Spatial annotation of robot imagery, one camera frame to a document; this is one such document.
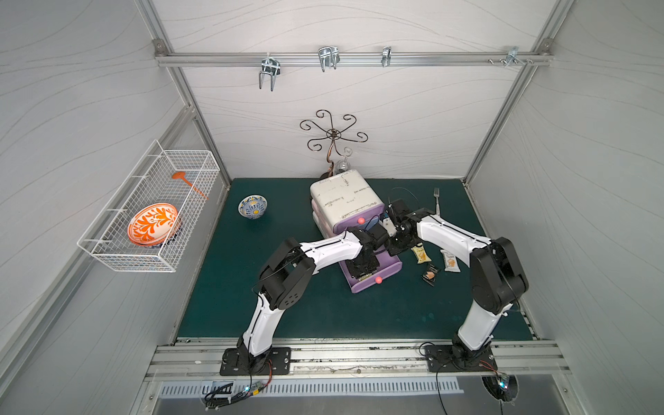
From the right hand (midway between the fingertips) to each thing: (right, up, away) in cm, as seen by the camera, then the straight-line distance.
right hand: (391, 246), depth 92 cm
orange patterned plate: (-66, +10, -28) cm, 73 cm away
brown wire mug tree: (-21, +40, +1) cm, 45 cm away
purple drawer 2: (-3, -6, -9) cm, 11 cm away
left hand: (-8, -9, -4) cm, 12 cm away
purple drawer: (-6, +13, -7) cm, 16 cm away
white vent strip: (-25, -35, -22) cm, 48 cm away
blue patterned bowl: (-57, +14, +18) cm, 61 cm away
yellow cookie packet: (+12, -3, +3) cm, 12 cm away
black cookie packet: (+13, -10, -2) cm, 17 cm away
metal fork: (+26, +20, +24) cm, 40 cm away
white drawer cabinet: (-18, +16, -8) cm, 26 cm away
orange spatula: (-68, +24, -14) cm, 74 cm away
